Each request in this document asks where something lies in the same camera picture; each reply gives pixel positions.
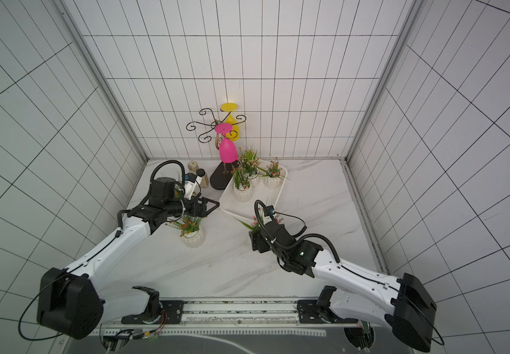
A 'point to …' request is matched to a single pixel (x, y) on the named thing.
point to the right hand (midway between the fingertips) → (260, 225)
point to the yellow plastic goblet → (235, 135)
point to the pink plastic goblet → (228, 153)
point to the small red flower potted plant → (274, 180)
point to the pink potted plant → (256, 234)
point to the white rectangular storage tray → (247, 209)
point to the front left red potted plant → (193, 234)
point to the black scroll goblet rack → (222, 172)
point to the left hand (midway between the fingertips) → (209, 206)
